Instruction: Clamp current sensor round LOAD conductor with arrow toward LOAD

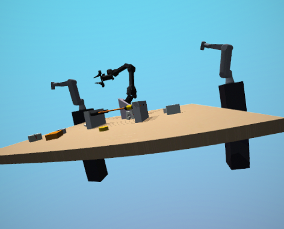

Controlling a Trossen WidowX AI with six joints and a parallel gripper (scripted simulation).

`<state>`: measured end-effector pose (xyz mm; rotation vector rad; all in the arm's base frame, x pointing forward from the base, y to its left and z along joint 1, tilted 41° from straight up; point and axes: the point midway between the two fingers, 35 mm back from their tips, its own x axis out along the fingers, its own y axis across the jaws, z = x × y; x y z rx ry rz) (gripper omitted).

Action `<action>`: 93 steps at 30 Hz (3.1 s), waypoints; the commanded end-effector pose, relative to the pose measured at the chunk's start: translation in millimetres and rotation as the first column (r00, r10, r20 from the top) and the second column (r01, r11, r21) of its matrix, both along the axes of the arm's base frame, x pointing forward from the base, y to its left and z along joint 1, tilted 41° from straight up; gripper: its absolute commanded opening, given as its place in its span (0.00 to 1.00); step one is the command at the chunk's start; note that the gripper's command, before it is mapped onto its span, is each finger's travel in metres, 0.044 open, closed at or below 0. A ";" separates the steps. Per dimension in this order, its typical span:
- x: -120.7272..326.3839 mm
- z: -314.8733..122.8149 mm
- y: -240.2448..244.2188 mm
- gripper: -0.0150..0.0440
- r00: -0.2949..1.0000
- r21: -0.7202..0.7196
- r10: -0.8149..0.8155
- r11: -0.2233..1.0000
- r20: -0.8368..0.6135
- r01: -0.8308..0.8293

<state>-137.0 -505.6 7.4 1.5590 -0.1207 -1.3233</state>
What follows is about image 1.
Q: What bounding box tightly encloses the yellow short cylinder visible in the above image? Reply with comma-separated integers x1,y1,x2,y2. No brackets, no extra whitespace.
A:
99,126,109,131

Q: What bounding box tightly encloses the orange rectangular block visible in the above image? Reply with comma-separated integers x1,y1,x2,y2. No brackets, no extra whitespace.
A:
45,130,64,141

